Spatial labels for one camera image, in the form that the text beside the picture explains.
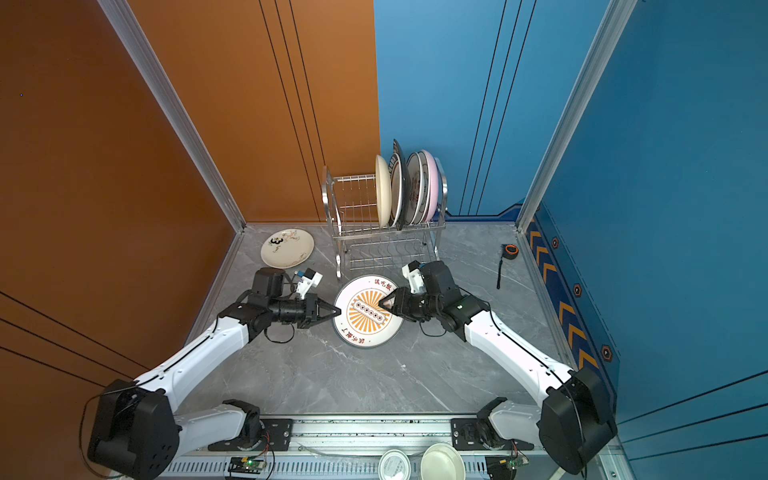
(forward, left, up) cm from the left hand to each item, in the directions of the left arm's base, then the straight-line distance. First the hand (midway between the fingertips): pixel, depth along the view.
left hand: (340, 311), depth 77 cm
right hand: (+1, -10, +2) cm, 11 cm away
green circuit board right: (-30, -43, -16) cm, 55 cm away
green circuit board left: (-31, +21, -18) cm, 42 cm away
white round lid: (-31, -14, -11) cm, 36 cm away
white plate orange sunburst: (-3, -6, -1) cm, 7 cm away
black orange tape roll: (+33, -56, -14) cm, 66 cm away
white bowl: (-30, -26, -17) cm, 43 cm away
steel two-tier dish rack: (+37, -1, -15) cm, 40 cm away
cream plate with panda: (+36, +27, -17) cm, 48 cm away
